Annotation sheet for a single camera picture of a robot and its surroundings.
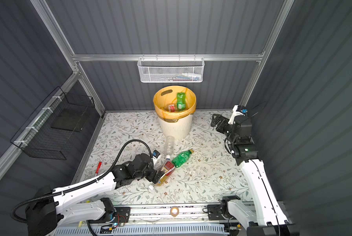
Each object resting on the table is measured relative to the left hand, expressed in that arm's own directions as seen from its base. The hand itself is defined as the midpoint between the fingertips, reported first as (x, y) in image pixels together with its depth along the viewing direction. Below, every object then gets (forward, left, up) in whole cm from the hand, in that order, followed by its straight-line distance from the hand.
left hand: (158, 168), depth 80 cm
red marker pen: (+7, +39, -10) cm, 40 cm away
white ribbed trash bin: (+23, -13, +4) cm, 27 cm away
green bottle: (+9, -14, -6) cm, 17 cm away
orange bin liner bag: (+45, -6, +15) cm, 48 cm away
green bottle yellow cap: (+40, -15, +14) cm, 45 cm away
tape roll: (-20, -6, -9) cm, 22 cm away
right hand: (+12, -33, +25) cm, 43 cm away
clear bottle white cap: (+19, -6, -8) cm, 21 cm away
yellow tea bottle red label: (+1, -5, -3) cm, 6 cm away
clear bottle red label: (+39, -9, +9) cm, 41 cm away
